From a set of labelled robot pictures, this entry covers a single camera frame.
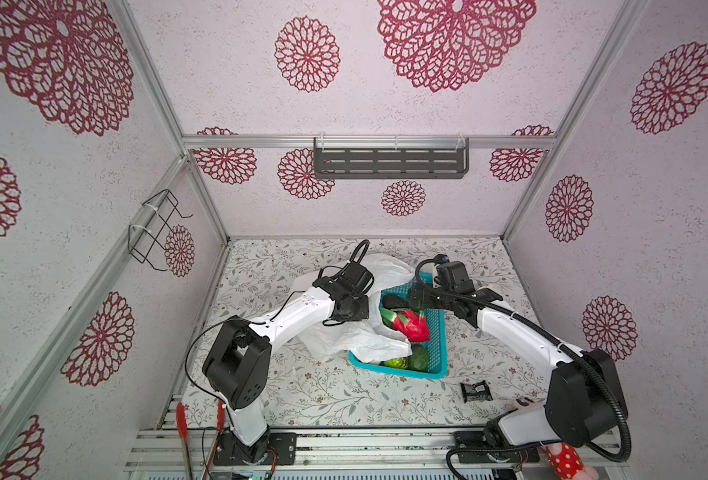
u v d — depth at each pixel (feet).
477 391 2.67
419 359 2.74
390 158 3.12
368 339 2.53
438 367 2.61
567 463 2.17
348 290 2.07
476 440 2.50
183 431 2.47
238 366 1.50
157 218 2.60
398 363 2.67
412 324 2.86
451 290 2.16
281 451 2.41
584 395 1.39
